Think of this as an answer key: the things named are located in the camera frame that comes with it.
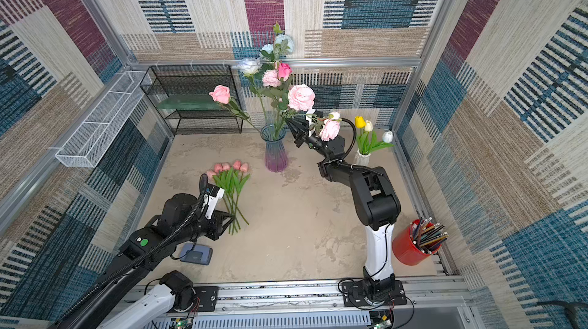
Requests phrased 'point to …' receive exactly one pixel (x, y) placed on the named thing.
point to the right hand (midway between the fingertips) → (289, 118)
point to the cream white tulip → (368, 125)
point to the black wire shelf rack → (194, 79)
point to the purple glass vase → (276, 158)
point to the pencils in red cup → (427, 235)
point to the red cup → (406, 250)
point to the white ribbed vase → (363, 160)
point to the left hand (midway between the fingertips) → (232, 216)
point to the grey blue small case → (196, 254)
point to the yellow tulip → (359, 122)
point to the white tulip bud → (387, 136)
